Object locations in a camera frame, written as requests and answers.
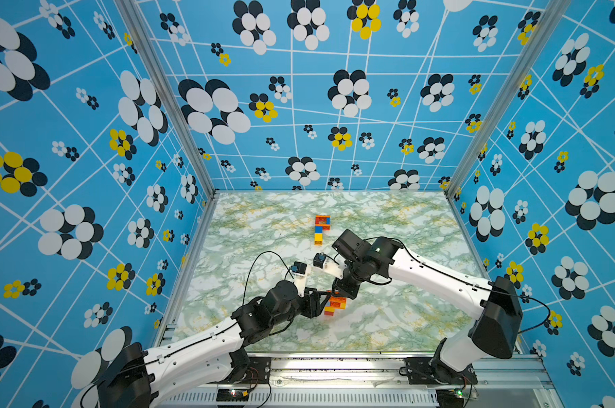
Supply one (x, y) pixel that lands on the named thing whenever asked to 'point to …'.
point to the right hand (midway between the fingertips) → (338, 287)
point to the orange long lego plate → (335, 302)
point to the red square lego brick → (329, 313)
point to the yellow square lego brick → (330, 308)
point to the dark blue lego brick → (318, 229)
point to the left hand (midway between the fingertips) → (329, 293)
